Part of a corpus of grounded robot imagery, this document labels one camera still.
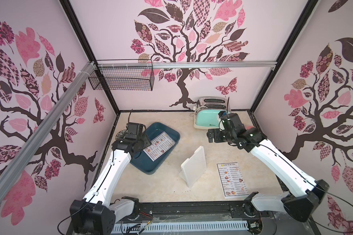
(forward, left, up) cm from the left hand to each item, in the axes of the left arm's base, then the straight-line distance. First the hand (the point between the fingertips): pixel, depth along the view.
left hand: (145, 144), depth 79 cm
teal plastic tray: (+16, -16, -15) cm, 27 cm away
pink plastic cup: (+27, -73, -17) cm, 79 cm away
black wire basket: (+44, +18, +17) cm, 50 cm away
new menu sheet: (+9, -5, -17) cm, 20 cm away
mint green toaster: (+27, -38, -4) cm, 47 cm away
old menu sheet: (-15, -50, -18) cm, 55 cm away
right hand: (+2, -38, +8) cm, 39 cm away
